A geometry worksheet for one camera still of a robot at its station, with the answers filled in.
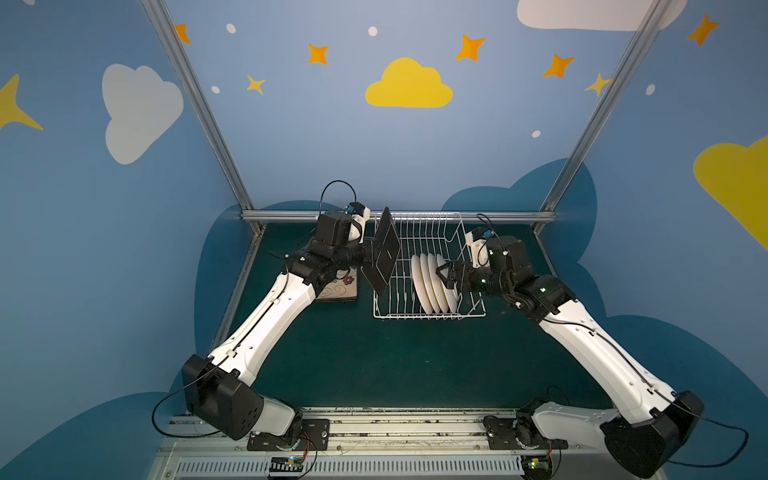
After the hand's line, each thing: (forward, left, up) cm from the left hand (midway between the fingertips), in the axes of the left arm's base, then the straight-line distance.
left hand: (378, 241), depth 76 cm
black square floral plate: (+2, +15, -32) cm, 35 cm away
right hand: (-6, -19, -3) cm, 20 cm away
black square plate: (+2, -2, -6) cm, 7 cm away
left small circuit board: (-45, +22, -34) cm, 60 cm away
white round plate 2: (-14, -17, -2) cm, 22 cm away
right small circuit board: (-45, -41, -34) cm, 69 cm away
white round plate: (-3, -12, -15) cm, 19 cm away
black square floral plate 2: (+5, +13, -29) cm, 33 cm away
